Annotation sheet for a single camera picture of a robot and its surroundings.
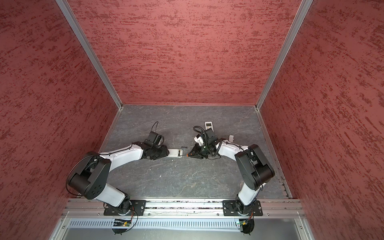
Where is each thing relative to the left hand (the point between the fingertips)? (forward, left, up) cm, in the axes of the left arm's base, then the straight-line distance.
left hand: (166, 155), depth 92 cm
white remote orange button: (+2, -7, -1) cm, 8 cm away
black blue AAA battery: (+7, -11, -2) cm, 13 cm away
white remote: (+25, -28, 0) cm, 38 cm away
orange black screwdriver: (-2, -14, +5) cm, 15 cm away
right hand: (-4, -15, +5) cm, 16 cm away
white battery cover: (+14, -43, -1) cm, 46 cm away
